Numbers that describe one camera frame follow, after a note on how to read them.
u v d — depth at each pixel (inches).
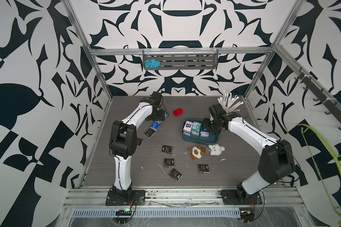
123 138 21.6
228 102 37.0
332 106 21.6
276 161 17.1
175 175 31.4
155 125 39.2
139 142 36.8
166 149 35.1
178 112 42.9
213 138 37.4
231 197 29.0
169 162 33.4
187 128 37.2
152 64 36.0
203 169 32.3
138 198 29.2
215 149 34.5
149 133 38.0
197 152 34.3
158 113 33.7
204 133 36.9
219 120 25.0
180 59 36.6
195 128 37.0
